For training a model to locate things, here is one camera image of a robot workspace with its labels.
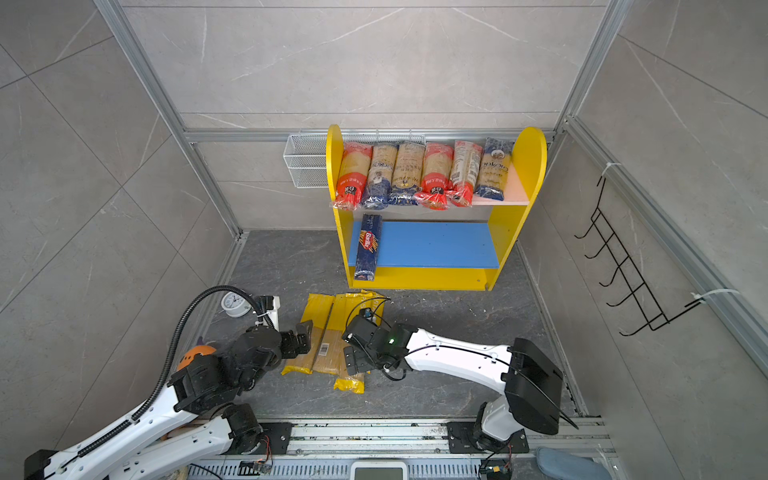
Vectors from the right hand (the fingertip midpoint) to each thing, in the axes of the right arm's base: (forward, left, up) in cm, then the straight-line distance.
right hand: (364, 355), depth 79 cm
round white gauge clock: (+19, +42, -3) cm, 47 cm away
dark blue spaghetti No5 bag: (+30, -1, +10) cm, 32 cm away
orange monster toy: (0, +47, +1) cm, 47 cm away
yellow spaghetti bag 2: (+3, +11, -7) cm, 13 cm away
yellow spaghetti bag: (+19, +17, -7) cm, 26 cm away
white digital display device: (-25, -4, -5) cm, 26 cm away
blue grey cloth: (-24, -47, -7) cm, 54 cm away
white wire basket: (+59, +20, +24) cm, 67 cm away
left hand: (+5, +15, +13) cm, 21 cm away
